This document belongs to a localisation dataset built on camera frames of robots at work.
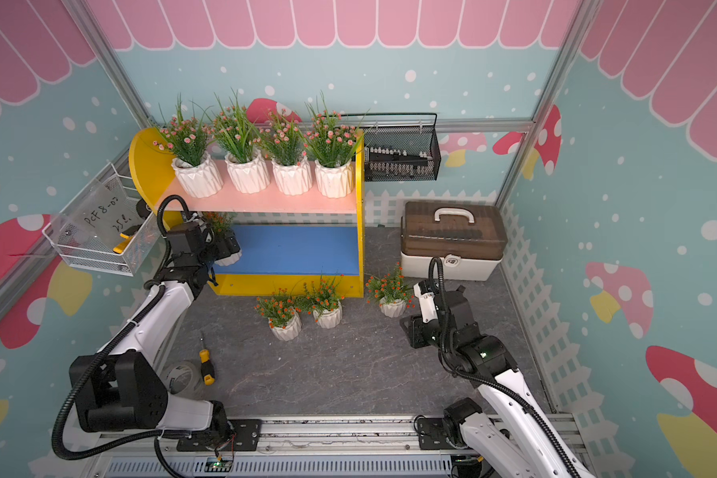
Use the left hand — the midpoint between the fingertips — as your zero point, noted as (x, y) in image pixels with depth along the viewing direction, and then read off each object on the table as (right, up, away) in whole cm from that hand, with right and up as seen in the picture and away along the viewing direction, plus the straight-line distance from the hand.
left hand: (219, 239), depth 85 cm
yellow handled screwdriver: (-4, -37, 0) cm, 37 cm away
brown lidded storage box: (+73, +1, +5) cm, 73 cm away
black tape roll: (-18, +8, -6) cm, 20 cm away
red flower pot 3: (+50, -16, +4) cm, 52 cm away
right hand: (+52, -21, -11) cm, 57 cm away
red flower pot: (+19, -20, -4) cm, 28 cm away
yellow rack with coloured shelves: (+18, -1, +11) cm, 21 cm away
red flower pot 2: (+30, -17, -3) cm, 35 cm away
